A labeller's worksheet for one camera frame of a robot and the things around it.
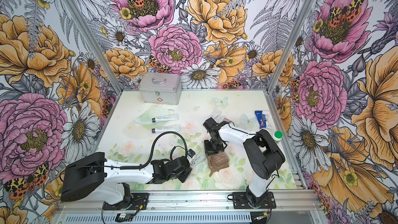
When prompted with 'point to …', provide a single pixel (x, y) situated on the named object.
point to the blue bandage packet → (261, 119)
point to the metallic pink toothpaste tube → (227, 120)
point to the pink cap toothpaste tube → (221, 117)
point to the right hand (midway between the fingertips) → (209, 156)
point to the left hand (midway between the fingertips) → (186, 171)
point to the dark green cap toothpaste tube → (172, 117)
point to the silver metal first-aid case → (164, 88)
